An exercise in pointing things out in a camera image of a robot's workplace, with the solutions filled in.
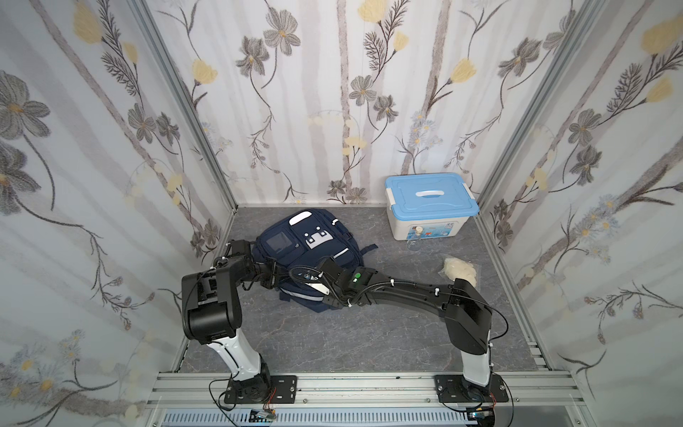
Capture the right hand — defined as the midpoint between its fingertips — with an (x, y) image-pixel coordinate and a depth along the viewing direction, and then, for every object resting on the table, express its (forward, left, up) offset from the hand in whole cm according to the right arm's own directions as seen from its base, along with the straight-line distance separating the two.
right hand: (332, 280), depth 84 cm
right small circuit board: (-34, -43, -10) cm, 56 cm away
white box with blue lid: (+31, -35, +3) cm, 47 cm away
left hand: (+8, +14, -5) cm, 17 cm away
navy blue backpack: (+22, +12, -9) cm, 27 cm away
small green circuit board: (-36, +15, -9) cm, 40 cm away
